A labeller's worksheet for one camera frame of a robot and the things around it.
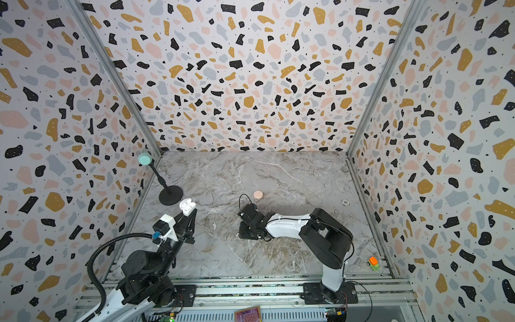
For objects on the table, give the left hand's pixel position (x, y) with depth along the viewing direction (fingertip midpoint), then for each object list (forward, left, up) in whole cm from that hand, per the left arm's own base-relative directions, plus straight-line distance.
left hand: (194, 207), depth 64 cm
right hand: (+3, -12, -27) cm, 30 cm away
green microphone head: (+18, +20, +4) cm, 27 cm away
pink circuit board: (-27, -17, -28) cm, 42 cm away
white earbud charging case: (0, +2, +1) cm, 2 cm away
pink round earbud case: (+24, -19, -30) cm, 43 cm away
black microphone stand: (+23, +25, -28) cm, 44 cm away
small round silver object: (+19, -63, -30) cm, 73 cm away
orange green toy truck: (-11, -66, -27) cm, 73 cm away
